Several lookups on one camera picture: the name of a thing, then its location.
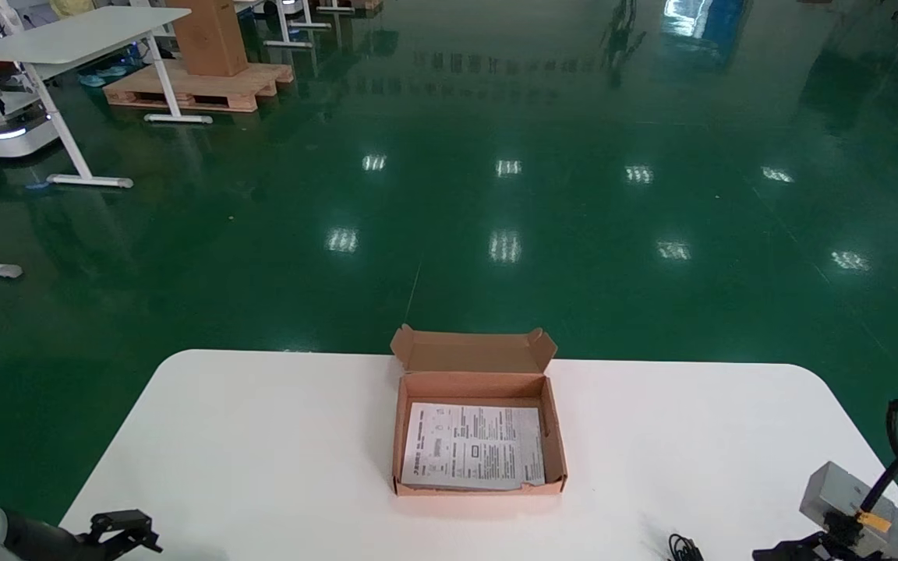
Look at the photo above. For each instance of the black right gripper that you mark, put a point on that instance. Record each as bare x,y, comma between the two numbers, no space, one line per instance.
854,552

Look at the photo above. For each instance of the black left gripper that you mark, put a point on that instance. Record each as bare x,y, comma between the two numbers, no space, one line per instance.
44,544

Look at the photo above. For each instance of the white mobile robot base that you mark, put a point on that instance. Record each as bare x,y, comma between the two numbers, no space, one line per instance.
5,134

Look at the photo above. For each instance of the open brown cardboard box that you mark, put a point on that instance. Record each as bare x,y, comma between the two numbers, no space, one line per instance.
472,354

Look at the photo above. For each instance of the printed paper manual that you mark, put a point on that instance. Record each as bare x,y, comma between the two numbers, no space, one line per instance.
472,448

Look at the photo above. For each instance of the wooden pallet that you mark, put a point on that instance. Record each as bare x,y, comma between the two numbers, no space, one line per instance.
215,87

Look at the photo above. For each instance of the light blue floor item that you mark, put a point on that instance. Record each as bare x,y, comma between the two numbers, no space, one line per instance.
94,79

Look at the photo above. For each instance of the tall brown cardboard carton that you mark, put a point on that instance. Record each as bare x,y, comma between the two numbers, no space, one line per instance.
211,39

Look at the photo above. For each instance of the white desk with legs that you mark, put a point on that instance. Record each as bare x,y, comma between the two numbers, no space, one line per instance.
67,35

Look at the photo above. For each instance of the person in yellow clothing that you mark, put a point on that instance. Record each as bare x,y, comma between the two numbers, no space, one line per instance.
75,6

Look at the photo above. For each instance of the distant white desk frame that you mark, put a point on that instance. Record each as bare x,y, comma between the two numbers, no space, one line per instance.
289,44

